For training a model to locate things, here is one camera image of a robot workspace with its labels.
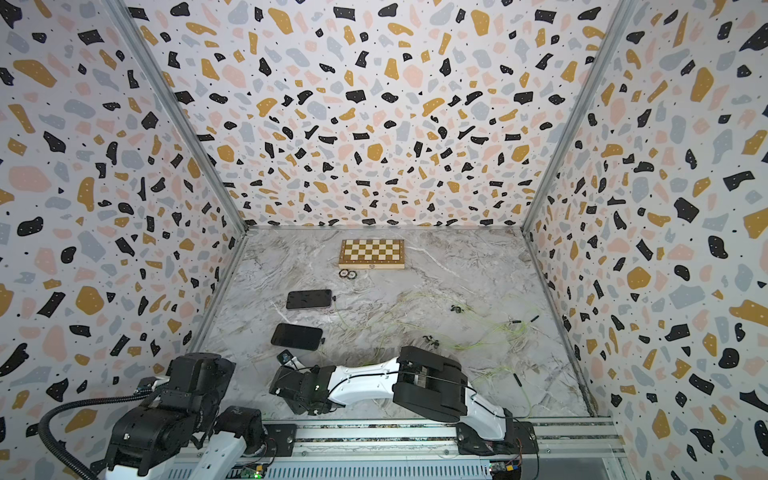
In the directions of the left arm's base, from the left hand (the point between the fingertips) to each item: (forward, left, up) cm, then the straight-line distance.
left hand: (230, 376), depth 68 cm
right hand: (0, -11, -16) cm, 19 cm away
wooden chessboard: (+48, -29, -14) cm, 58 cm away
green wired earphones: (+14, -50, -16) cm, 54 cm away
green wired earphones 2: (+18, -75, -18) cm, 79 cm away
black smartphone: (+17, -7, -17) cm, 25 cm away
